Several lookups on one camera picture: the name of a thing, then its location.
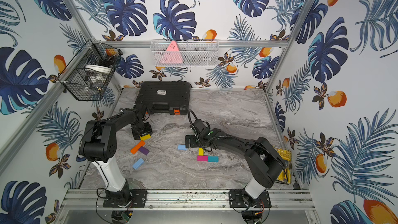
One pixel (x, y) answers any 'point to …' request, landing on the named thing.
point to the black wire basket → (87, 75)
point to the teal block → (213, 159)
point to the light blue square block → (182, 147)
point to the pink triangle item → (172, 55)
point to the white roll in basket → (98, 68)
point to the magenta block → (202, 158)
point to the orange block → (140, 144)
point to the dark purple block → (143, 150)
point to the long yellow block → (200, 151)
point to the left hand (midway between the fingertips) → (146, 133)
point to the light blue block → (138, 163)
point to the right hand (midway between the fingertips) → (192, 141)
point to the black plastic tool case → (165, 97)
